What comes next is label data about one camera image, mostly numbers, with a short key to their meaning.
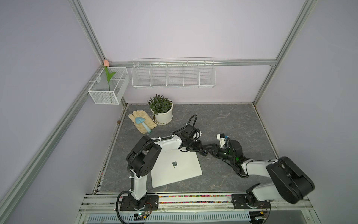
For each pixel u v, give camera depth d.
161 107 0.94
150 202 0.74
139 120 1.08
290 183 0.44
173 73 0.98
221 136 0.83
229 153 0.74
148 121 1.08
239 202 0.74
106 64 0.89
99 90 0.79
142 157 0.50
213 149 0.78
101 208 0.73
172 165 0.85
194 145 0.81
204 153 0.89
